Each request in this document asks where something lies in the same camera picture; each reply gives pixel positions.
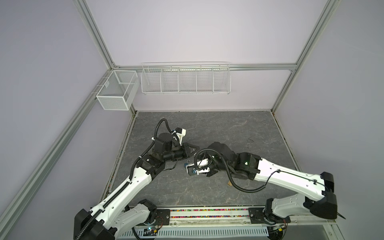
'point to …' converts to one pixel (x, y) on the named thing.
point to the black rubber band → (250, 139)
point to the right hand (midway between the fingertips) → (197, 157)
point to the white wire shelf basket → (186, 78)
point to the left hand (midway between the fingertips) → (199, 151)
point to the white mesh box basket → (118, 90)
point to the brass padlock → (229, 183)
